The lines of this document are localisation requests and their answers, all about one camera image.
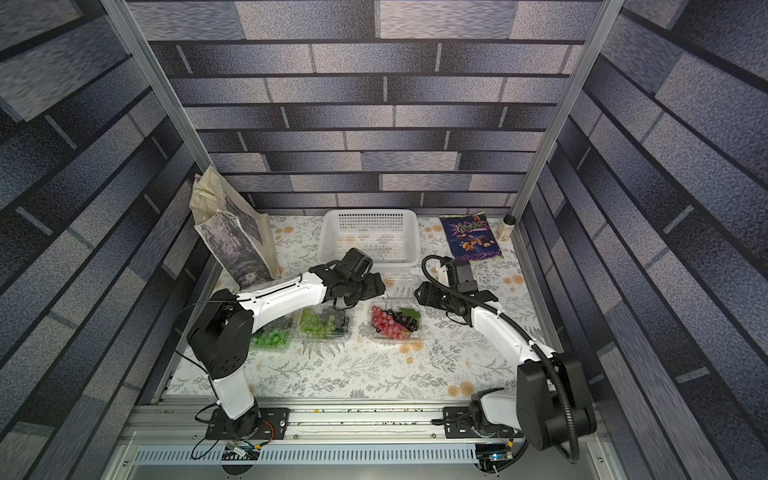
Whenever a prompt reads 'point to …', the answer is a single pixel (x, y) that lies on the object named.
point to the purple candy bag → (470, 237)
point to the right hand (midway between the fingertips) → (424, 291)
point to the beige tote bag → (240, 238)
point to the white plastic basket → (391, 236)
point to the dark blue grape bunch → (342, 326)
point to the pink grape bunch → (387, 325)
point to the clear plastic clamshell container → (282, 335)
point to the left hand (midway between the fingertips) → (380, 289)
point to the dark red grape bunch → (406, 321)
